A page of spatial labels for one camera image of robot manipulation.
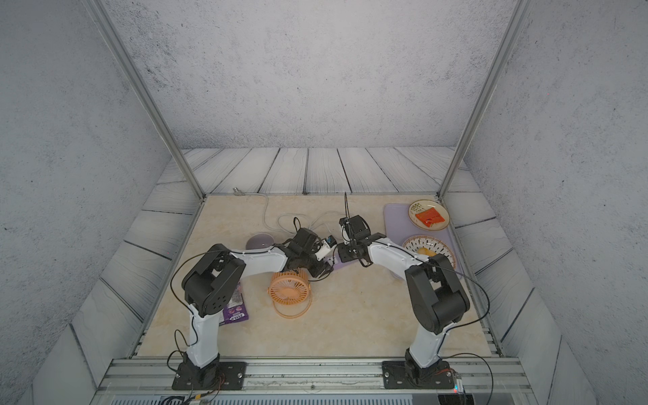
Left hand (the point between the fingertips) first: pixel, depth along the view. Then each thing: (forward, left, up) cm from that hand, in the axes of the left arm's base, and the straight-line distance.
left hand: (332, 266), depth 95 cm
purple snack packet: (-16, +32, +2) cm, 35 cm away
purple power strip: (-1, -2, +3) cm, 4 cm away
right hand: (+3, -5, +6) cm, 8 cm away
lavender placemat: (+18, -29, 0) cm, 34 cm away
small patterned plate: (+29, -42, +1) cm, 51 cm away
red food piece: (+22, -42, +2) cm, 48 cm away
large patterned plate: (+7, -41, +2) cm, 42 cm away
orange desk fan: (-13, +14, +6) cm, 20 cm away
